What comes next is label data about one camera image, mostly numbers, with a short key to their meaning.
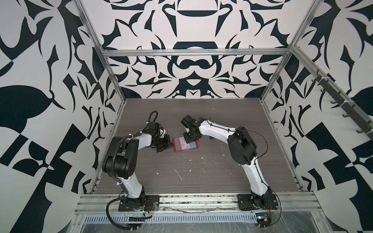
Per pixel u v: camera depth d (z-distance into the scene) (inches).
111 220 26.5
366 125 19.7
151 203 29.1
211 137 26.3
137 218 28.7
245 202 29.2
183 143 36.9
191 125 29.1
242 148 21.9
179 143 37.1
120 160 18.9
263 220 28.0
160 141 32.7
